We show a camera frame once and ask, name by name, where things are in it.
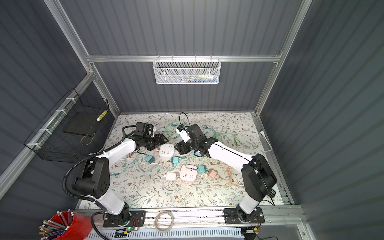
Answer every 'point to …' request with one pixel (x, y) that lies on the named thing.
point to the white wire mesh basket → (187, 71)
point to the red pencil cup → (65, 225)
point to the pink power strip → (188, 173)
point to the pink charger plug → (212, 173)
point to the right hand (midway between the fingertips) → (181, 144)
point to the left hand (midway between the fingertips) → (164, 142)
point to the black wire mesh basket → (76, 128)
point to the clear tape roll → (164, 221)
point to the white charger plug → (171, 176)
